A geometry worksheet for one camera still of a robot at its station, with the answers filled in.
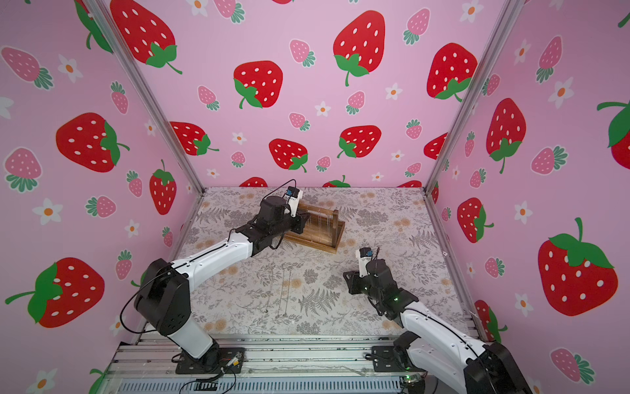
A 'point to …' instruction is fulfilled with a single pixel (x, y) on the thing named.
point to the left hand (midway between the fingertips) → (310, 212)
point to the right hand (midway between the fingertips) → (349, 272)
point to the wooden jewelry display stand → (322, 230)
